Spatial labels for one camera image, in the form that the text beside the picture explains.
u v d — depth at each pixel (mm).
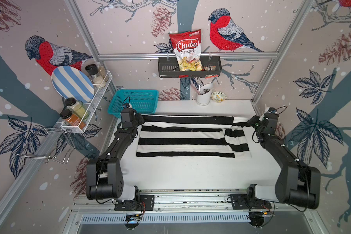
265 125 664
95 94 757
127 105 775
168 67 949
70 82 701
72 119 611
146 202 732
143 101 1074
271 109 744
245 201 722
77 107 644
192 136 983
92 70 791
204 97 1136
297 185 423
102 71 852
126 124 679
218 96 1222
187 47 797
